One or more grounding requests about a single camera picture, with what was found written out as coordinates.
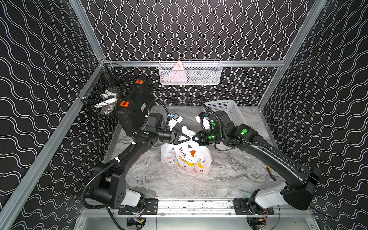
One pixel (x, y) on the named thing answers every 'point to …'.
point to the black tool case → (132, 110)
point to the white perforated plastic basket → (229, 106)
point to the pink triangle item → (178, 74)
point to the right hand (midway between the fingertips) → (192, 137)
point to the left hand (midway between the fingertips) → (188, 136)
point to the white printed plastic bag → (188, 155)
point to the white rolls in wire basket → (107, 107)
